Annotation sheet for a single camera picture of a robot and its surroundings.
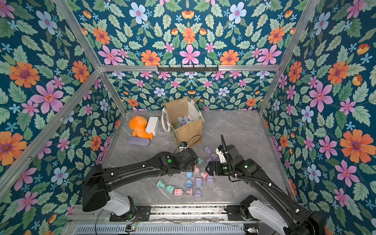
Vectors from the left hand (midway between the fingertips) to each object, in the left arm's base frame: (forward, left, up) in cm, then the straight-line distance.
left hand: (193, 164), depth 78 cm
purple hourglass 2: (+7, -13, -9) cm, 18 cm away
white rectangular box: (+36, +28, -7) cm, 46 cm away
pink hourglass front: (-11, +9, -9) cm, 17 cm away
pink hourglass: (-3, -6, -9) cm, 12 cm away
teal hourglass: (-9, +14, -9) cm, 19 cm away
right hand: (-3, -11, +2) cm, 12 cm away
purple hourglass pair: (-6, -9, -10) cm, 15 cm away
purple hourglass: (+41, +4, -9) cm, 42 cm away
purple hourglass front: (-8, -2, -10) cm, 13 cm away
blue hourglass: (-7, +3, -10) cm, 13 cm away
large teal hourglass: (+41, +9, -9) cm, 43 cm away
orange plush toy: (+35, +37, -4) cm, 51 cm away
